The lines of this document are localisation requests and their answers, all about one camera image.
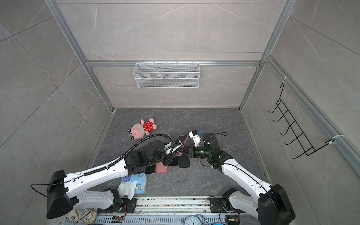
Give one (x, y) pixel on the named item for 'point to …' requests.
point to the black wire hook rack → (308, 150)
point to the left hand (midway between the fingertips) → (177, 147)
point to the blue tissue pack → (133, 184)
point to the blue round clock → (192, 221)
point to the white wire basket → (167, 75)
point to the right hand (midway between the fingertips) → (181, 151)
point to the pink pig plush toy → (138, 131)
